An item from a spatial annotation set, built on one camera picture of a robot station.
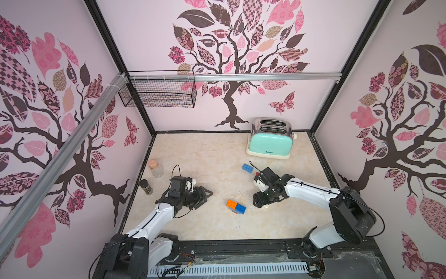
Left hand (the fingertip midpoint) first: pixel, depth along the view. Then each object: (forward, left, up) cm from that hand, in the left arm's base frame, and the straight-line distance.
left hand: (212, 199), depth 83 cm
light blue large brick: (+22, -20, -6) cm, 30 cm away
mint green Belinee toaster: (+32, -33, +10) cm, 47 cm away
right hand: (+1, -24, -4) cm, 25 cm away
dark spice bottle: (+7, +34, +3) cm, 35 cm away
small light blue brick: (-4, -14, -1) cm, 15 cm away
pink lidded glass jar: (+18, +32, -1) cm, 36 cm away
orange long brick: (-2, -10, -1) cm, 10 cm away
